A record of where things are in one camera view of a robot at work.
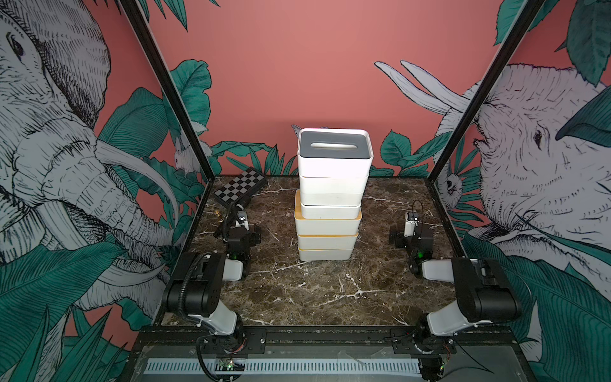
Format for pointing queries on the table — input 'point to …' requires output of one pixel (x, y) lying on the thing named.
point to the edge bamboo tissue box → (300, 220)
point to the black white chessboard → (244, 185)
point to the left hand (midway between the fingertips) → (243, 221)
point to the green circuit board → (228, 364)
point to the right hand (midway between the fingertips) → (403, 222)
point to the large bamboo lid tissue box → (327, 242)
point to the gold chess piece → (217, 212)
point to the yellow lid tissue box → (310, 254)
